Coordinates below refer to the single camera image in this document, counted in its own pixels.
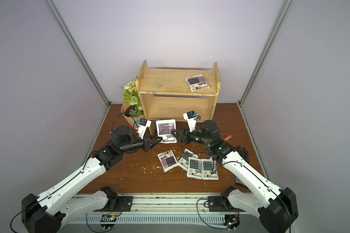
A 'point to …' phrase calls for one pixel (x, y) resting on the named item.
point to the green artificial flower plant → (131, 95)
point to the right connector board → (232, 221)
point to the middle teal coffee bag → (195, 168)
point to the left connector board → (108, 221)
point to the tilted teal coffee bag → (183, 162)
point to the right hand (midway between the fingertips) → (174, 127)
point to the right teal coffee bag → (209, 169)
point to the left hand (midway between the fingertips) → (162, 140)
